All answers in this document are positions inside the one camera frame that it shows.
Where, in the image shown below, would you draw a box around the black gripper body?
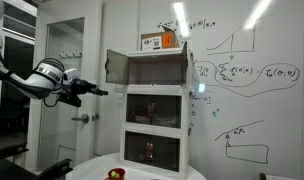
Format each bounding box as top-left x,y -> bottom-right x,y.
70,78 -> 95,94

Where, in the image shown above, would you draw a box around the compartment door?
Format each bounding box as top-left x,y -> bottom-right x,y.
105,49 -> 129,85
124,131 -> 180,172
126,94 -> 182,128

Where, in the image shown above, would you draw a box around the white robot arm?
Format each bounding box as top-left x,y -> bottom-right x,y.
0,0 -> 108,107

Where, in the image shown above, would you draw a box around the red items in cabinet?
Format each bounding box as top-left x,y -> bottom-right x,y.
134,102 -> 156,124

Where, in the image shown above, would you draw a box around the white stacked cabinet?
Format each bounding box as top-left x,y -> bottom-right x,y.
120,46 -> 193,180

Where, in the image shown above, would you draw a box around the round white table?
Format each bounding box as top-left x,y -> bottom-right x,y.
65,152 -> 208,180

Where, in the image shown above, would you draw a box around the green object in mug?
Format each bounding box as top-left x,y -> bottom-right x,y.
111,171 -> 119,178

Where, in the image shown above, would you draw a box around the cardboard box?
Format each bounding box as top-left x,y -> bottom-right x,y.
141,26 -> 179,51

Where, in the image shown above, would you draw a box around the silver door handle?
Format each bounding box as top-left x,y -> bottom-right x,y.
72,113 -> 89,123

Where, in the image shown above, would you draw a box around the wall whiteboard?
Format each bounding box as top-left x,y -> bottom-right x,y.
139,0 -> 304,180

